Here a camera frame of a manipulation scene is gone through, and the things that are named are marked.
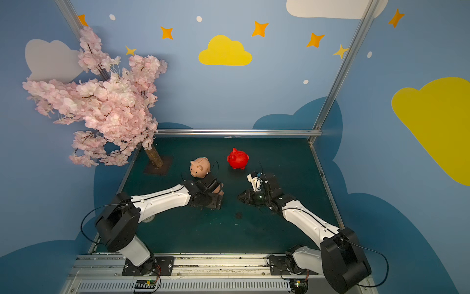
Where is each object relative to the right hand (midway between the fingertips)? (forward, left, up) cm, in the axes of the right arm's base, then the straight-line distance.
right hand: (241, 195), depth 82 cm
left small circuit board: (-35, +37, -15) cm, 54 cm away
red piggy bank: (+25, +3, -5) cm, 25 cm away
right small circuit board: (-31, -25, -15) cm, 43 cm away
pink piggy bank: (+16, +23, -3) cm, 28 cm away
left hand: (0, +13, -7) cm, 14 cm away
